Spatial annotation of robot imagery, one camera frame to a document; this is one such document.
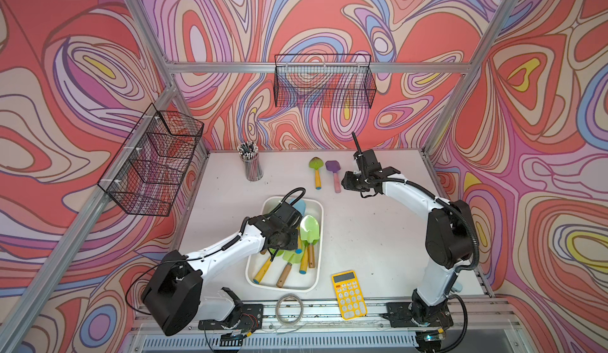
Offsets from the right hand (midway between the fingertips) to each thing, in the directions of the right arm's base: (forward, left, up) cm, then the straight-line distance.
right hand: (346, 188), depth 93 cm
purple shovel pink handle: (+19, +2, -8) cm, 20 cm away
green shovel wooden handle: (-24, +23, -10) cm, 34 cm away
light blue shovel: (-7, +19, -2) cm, 20 cm away
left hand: (-21, +20, -4) cm, 29 cm away
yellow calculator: (-37, +3, -9) cm, 38 cm away
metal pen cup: (+14, +39, +8) cm, 42 cm away
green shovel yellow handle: (+22, +11, -8) cm, 26 cm away
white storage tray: (-32, +16, -8) cm, 37 cm away
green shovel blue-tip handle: (-17, +16, -5) cm, 23 cm away
